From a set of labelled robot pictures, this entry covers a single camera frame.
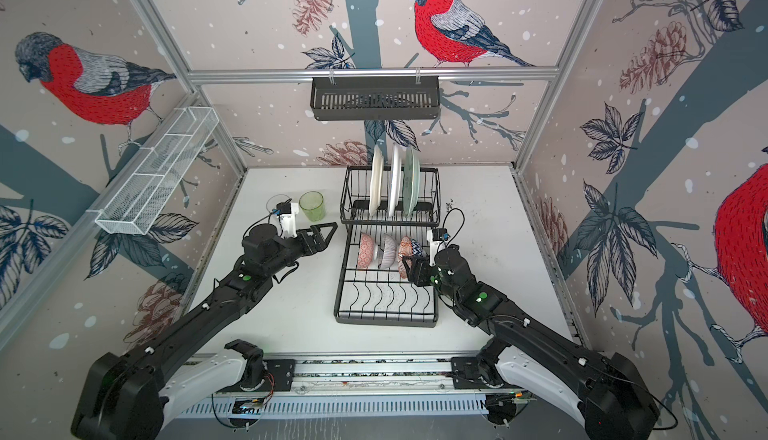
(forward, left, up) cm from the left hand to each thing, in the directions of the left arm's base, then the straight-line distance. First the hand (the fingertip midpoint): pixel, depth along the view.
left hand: (326, 228), depth 77 cm
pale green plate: (+4, -22, +14) cm, 26 cm away
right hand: (-6, -22, -8) cm, 24 cm away
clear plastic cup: (+20, +23, -13) cm, 34 cm away
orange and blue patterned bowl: (0, -22, -11) cm, 24 cm away
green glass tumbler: (+18, +9, -13) cm, 24 cm away
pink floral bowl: (0, -10, -11) cm, 15 cm away
